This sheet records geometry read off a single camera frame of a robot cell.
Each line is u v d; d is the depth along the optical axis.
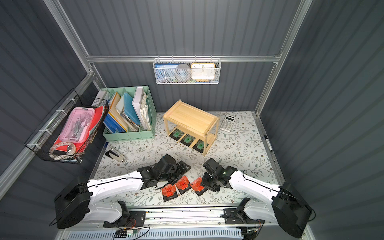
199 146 0.99
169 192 0.82
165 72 0.84
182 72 0.89
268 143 1.07
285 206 0.41
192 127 0.85
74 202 0.40
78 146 0.69
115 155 0.94
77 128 0.72
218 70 0.85
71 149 0.67
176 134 1.05
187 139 1.02
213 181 0.69
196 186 0.84
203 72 0.88
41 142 0.61
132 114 0.95
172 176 0.70
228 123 1.12
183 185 0.84
